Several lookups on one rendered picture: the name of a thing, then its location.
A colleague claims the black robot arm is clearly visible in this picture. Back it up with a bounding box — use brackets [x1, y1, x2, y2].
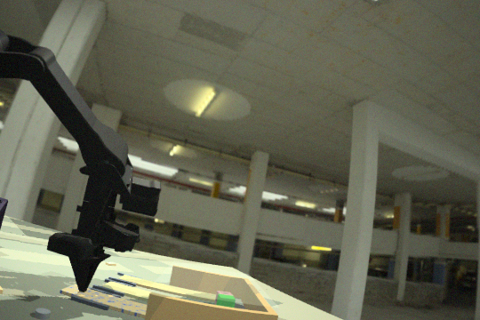
[0, 29, 161, 252]

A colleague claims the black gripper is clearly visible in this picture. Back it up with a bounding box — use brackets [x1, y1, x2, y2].
[47, 201, 116, 292]

